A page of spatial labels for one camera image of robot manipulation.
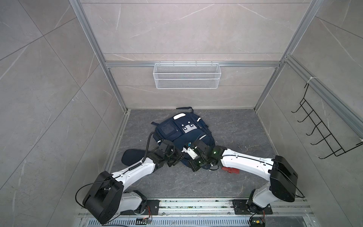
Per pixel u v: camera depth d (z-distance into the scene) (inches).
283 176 16.5
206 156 24.0
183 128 38.7
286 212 29.2
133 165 20.4
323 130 26.5
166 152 26.2
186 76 39.7
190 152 28.2
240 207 28.7
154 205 29.4
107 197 16.1
